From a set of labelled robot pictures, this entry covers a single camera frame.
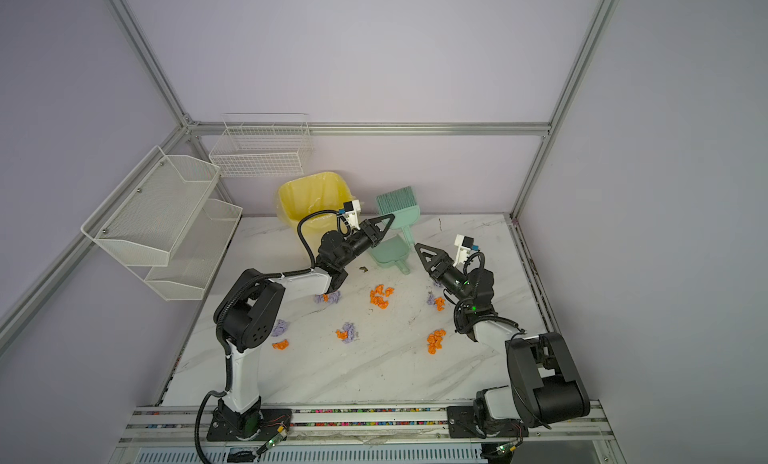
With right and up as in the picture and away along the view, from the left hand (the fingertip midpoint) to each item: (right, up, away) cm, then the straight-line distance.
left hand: (396, 216), depth 82 cm
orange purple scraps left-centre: (-22, -25, +14) cm, 36 cm away
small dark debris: (-12, -16, +22) cm, 30 cm away
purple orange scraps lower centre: (-15, -34, +6) cm, 38 cm away
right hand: (+5, -10, -4) cm, 12 cm away
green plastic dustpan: (-1, -10, +24) cm, 26 cm away
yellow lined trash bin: (-23, +10, +19) cm, 32 cm away
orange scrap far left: (-34, -37, +4) cm, 50 cm away
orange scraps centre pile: (-5, -27, +14) cm, 30 cm away
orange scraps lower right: (+12, -36, +4) cm, 38 cm away
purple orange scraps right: (+14, -27, +13) cm, 33 cm away
